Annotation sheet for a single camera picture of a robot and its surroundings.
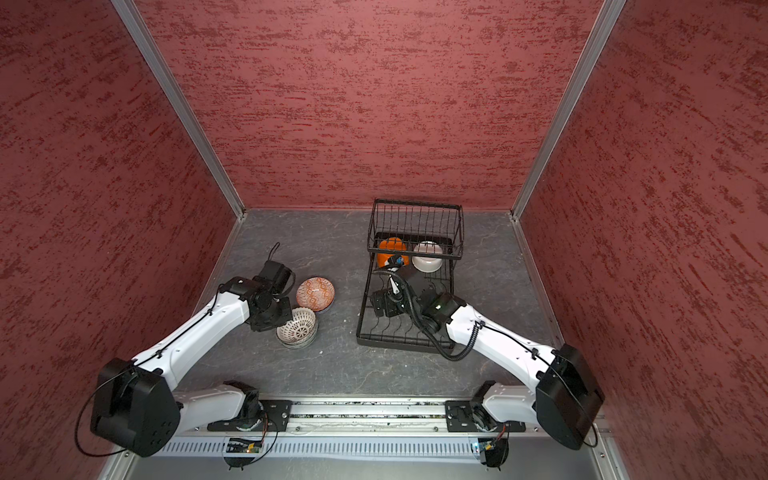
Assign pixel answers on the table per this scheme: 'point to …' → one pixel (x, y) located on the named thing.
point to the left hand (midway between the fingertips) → (281, 326)
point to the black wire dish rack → (412, 222)
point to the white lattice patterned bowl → (300, 331)
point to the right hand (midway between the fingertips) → (383, 301)
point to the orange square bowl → (391, 243)
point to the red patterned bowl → (316, 293)
